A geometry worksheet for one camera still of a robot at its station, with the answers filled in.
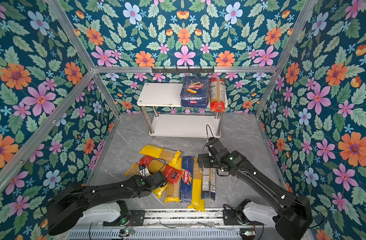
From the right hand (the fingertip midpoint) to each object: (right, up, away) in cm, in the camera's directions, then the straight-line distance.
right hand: (204, 159), depth 78 cm
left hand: (-26, -14, +7) cm, 30 cm away
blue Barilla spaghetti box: (-9, -12, +5) cm, 16 cm away
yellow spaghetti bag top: (-23, 0, +15) cm, 28 cm away
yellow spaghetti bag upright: (-17, -18, +2) cm, 25 cm away
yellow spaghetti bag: (-41, -9, +9) cm, 43 cm away
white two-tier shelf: (-35, +39, +25) cm, 58 cm away
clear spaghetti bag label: (+2, -17, +2) cm, 17 cm away
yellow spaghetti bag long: (-4, -22, -2) cm, 22 cm away
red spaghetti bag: (-18, -9, +6) cm, 22 cm away
